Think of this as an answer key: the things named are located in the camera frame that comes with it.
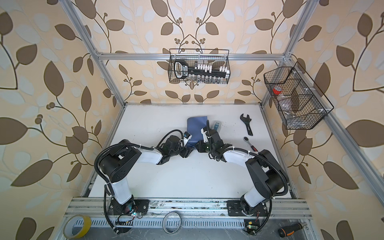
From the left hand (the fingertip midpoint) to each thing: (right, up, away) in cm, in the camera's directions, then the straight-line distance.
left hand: (191, 144), depth 94 cm
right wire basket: (+56, +24, -19) cm, 64 cm away
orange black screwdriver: (+45, -34, -27) cm, 63 cm away
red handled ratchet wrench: (+36, +2, +5) cm, 37 cm away
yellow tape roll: (-49, -34, -23) cm, 64 cm away
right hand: (+3, -1, -4) cm, 5 cm away
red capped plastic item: (+50, +33, -9) cm, 60 cm away
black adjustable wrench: (+40, +15, +15) cm, 45 cm away
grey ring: (-12, -34, -23) cm, 43 cm away
